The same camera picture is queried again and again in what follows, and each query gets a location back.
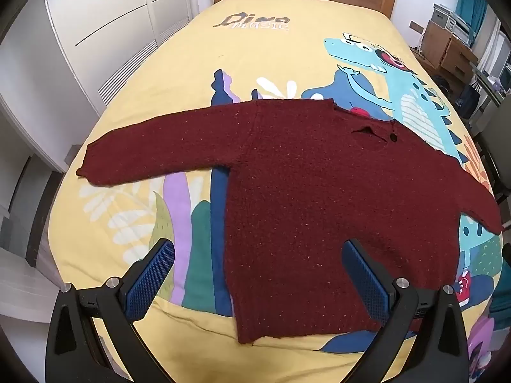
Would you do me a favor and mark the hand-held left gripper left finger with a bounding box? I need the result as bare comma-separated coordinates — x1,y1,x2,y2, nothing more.
45,238,176,383

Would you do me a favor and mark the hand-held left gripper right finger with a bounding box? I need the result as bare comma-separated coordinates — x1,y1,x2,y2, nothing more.
341,238,469,383

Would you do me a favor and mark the dark red knit sweater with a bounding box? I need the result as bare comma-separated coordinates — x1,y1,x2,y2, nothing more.
76,98,504,346

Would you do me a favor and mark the dark blue bag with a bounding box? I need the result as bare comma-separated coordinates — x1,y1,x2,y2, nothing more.
455,84,481,119

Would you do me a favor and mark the wooden dresser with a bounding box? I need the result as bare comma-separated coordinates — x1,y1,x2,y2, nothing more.
421,20,480,85

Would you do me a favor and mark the yellow dinosaur print bedspread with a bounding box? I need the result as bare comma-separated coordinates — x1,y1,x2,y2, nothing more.
47,0,504,383

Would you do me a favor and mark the white wardrobe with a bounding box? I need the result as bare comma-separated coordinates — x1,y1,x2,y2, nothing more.
42,0,214,108

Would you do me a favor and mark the white printer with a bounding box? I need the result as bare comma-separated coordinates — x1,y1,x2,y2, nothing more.
431,3,477,45

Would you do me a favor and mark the teal curtain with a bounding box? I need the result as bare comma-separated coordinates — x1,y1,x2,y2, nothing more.
455,0,490,46

